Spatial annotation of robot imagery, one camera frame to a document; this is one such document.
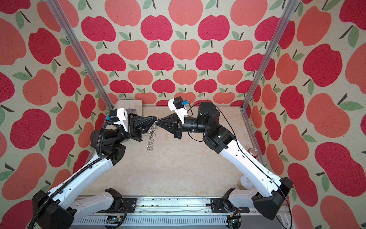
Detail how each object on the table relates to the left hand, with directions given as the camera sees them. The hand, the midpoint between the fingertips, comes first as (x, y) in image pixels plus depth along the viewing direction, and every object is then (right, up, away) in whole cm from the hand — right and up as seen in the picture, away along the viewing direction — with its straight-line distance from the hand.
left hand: (155, 125), depth 50 cm
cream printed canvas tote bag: (-29, +14, +66) cm, 74 cm away
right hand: (0, -1, +3) cm, 4 cm away
